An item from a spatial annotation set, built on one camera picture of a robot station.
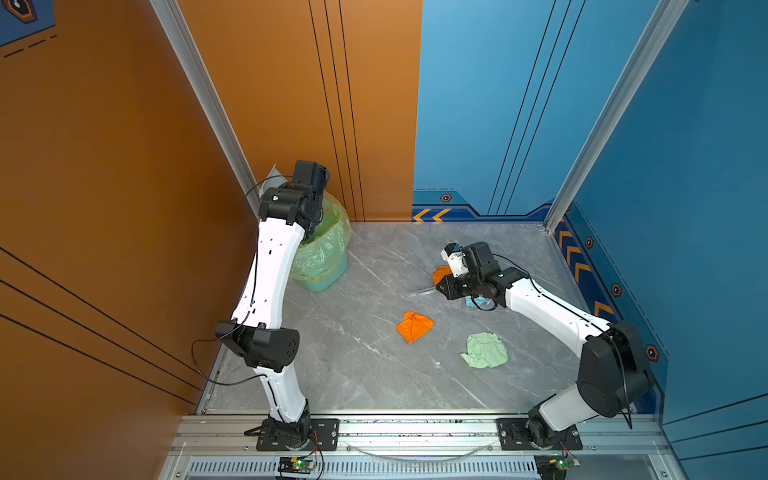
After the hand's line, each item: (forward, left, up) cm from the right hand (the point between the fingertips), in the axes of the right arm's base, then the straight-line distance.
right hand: (437, 286), depth 86 cm
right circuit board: (-41, -25, -15) cm, 51 cm away
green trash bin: (+10, +34, -11) cm, 37 cm away
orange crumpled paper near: (-6, +7, -12) cm, 15 cm away
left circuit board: (-41, +36, -14) cm, 57 cm away
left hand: (+5, +42, +26) cm, 50 cm away
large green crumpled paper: (-15, -13, -12) cm, 23 cm away
